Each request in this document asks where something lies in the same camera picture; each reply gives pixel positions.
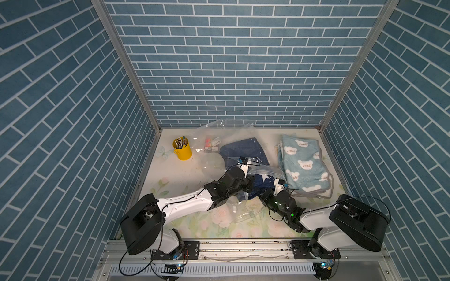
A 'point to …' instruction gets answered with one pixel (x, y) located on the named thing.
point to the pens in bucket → (180, 143)
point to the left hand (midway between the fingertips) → (260, 180)
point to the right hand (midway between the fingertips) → (255, 190)
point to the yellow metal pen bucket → (184, 154)
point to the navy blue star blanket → (246, 154)
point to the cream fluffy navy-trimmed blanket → (326, 194)
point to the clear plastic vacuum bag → (211, 166)
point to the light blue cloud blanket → (304, 170)
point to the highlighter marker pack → (211, 145)
